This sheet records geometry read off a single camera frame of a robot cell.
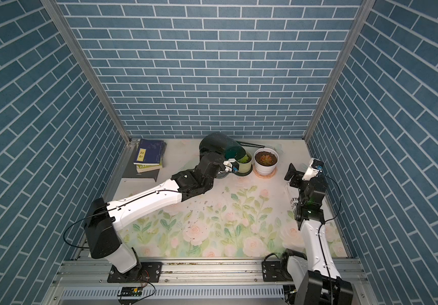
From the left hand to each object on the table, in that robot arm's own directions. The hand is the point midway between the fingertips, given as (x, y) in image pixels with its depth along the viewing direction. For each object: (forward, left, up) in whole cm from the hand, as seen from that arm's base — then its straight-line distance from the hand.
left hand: (213, 151), depth 77 cm
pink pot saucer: (+6, -27, -27) cm, 39 cm away
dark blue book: (+19, +37, -22) cm, 47 cm away
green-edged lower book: (+8, +36, -23) cm, 44 cm away
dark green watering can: (+8, -3, -3) cm, 9 cm away
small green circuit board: (-44, +31, -32) cm, 63 cm away
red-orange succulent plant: (+11, -27, -18) cm, 34 cm away
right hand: (-4, -38, -5) cm, 39 cm away
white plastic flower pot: (+6, -25, -20) cm, 33 cm away
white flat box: (-4, -39, -24) cm, 46 cm away
